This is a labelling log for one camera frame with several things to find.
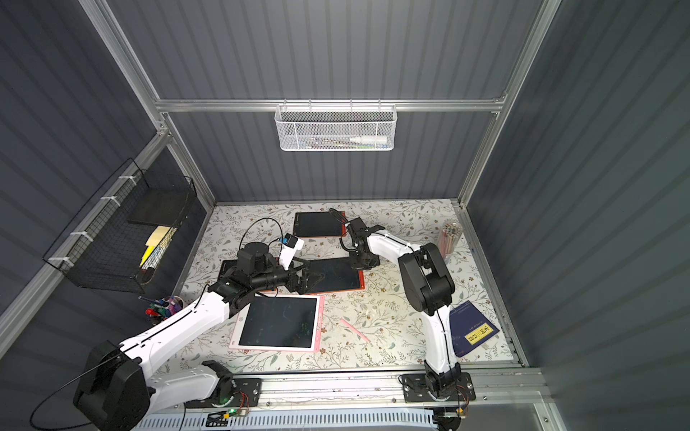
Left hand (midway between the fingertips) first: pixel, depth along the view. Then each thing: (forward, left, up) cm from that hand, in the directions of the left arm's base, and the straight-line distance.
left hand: (318, 273), depth 76 cm
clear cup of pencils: (+15, -41, -2) cm, 44 cm away
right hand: (+14, -14, -18) cm, 27 cm away
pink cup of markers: (-7, +45, -7) cm, 46 cm away
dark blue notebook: (-9, -47, -18) cm, 51 cm away
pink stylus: (-9, -11, -19) cm, 24 cm away
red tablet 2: (+15, +38, -20) cm, 46 cm away
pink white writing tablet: (-6, +14, -21) cm, 26 cm away
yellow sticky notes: (+7, +45, +8) cm, 47 cm away
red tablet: (+39, +5, -23) cm, 45 cm away
